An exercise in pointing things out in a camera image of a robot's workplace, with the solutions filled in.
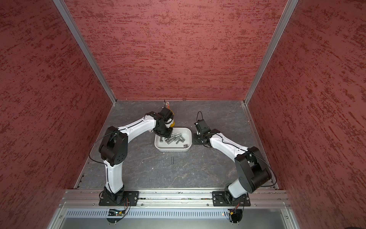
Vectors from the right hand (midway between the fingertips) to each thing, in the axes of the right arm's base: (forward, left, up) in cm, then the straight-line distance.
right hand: (196, 141), depth 90 cm
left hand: (+3, +19, 0) cm, 19 cm away
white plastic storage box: (+4, +10, -5) cm, 12 cm away
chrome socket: (-10, +15, -5) cm, 19 cm away
